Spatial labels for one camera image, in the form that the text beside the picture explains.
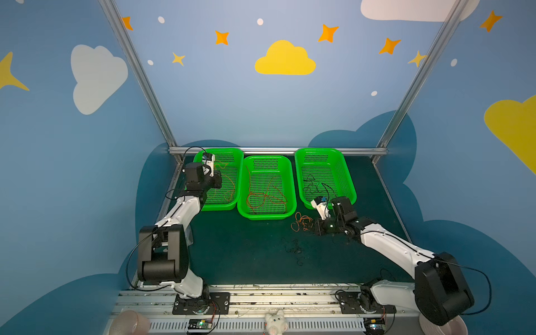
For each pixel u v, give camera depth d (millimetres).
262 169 1146
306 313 733
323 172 1148
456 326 659
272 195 1045
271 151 1178
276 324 676
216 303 738
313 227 826
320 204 786
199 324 713
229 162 1045
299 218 861
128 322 703
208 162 788
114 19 704
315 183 1109
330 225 734
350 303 748
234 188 933
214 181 820
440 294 416
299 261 855
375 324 720
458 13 699
